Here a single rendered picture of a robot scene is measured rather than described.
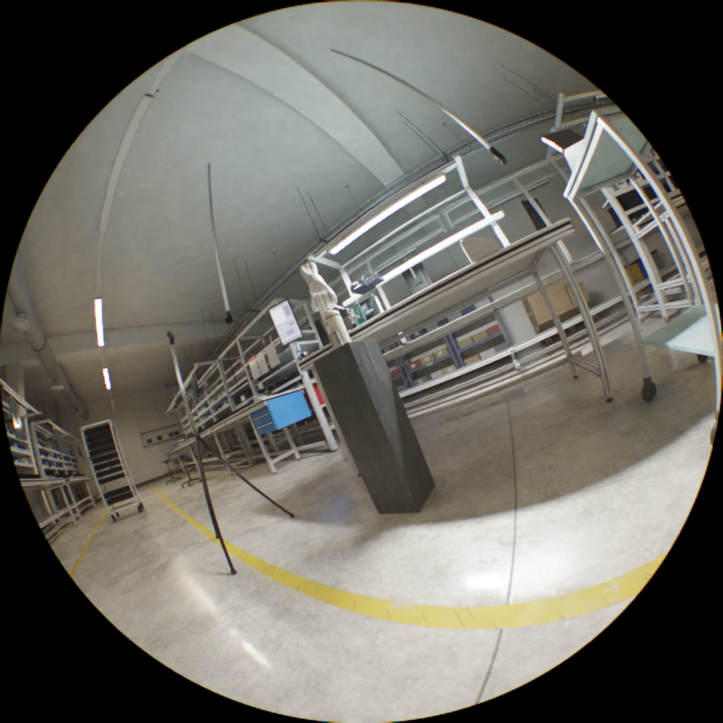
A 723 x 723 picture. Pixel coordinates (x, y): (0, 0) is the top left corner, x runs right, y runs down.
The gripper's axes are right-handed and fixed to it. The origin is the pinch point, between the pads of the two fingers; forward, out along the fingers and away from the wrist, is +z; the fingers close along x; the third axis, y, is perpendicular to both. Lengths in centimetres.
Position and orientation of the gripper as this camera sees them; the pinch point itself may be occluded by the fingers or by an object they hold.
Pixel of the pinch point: (354, 317)
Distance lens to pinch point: 161.3
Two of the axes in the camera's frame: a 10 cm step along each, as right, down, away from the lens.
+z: 8.3, 3.6, -4.2
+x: -2.6, 9.3, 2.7
